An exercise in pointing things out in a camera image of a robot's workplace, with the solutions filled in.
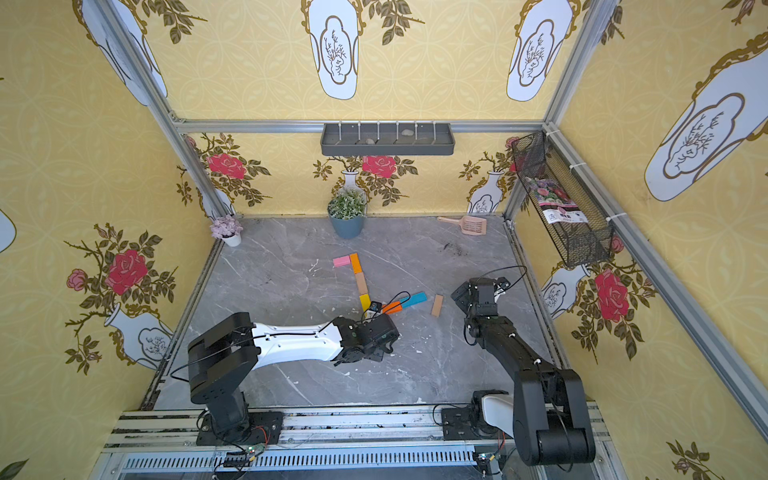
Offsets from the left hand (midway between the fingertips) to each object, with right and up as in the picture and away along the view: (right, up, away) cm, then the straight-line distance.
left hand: (381, 346), depth 87 cm
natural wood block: (-7, +16, +14) cm, 22 cm away
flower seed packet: (+45, +39, -11) cm, 61 cm away
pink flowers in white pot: (-54, +35, +17) cm, 67 cm away
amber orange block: (-9, +23, +20) cm, 31 cm away
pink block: (-15, +24, +20) cm, 34 cm away
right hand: (+26, +14, +5) cm, 30 cm away
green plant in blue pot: (-12, +40, +17) cm, 46 cm away
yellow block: (-5, +11, +10) cm, 16 cm away
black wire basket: (+58, +34, +1) cm, 67 cm away
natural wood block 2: (+18, +10, +9) cm, 22 cm away
